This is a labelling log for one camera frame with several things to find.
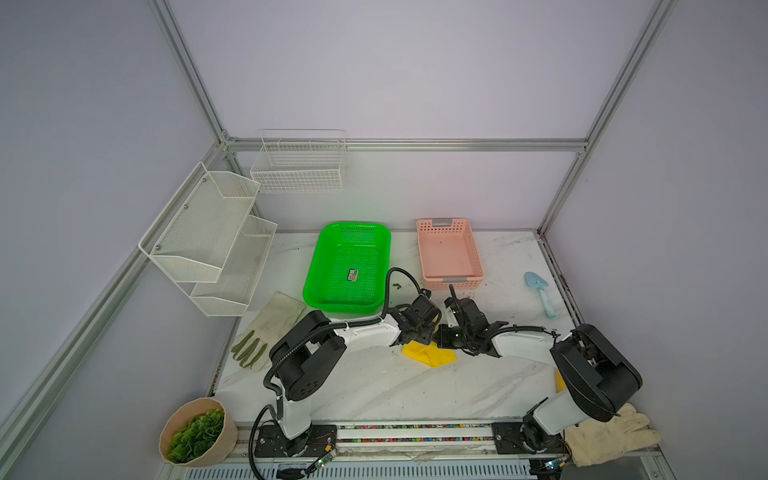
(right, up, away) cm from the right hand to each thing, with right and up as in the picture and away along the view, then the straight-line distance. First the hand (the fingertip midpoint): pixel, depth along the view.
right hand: (431, 337), depth 90 cm
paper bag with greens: (-55, -14, -26) cm, 62 cm away
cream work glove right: (+39, -21, -17) cm, 48 cm away
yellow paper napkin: (-1, -4, -2) cm, 5 cm away
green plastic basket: (-28, +21, +18) cm, 40 cm away
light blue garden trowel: (+39, +16, +13) cm, 44 cm away
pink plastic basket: (+11, +26, +27) cm, 39 cm away
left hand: (-4, +3, 0) cm, 5 cm away
